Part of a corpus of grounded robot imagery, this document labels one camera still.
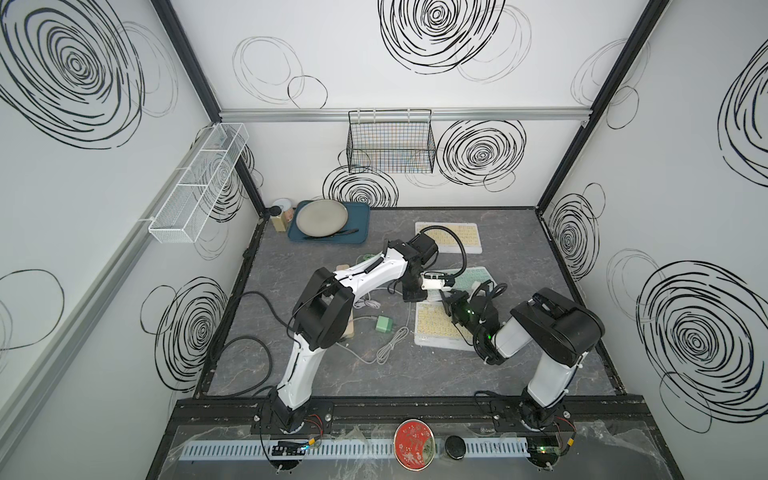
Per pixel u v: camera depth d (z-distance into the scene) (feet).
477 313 2.36
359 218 3.92
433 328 2.91
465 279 2.48
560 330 1.60
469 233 3.67
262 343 2.76
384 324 2.85
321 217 3.82
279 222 3.56
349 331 2.83
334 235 3.66
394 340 2.78
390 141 4.73
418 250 2.41
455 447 2.03
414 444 2.20
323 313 1.72
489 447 2.11
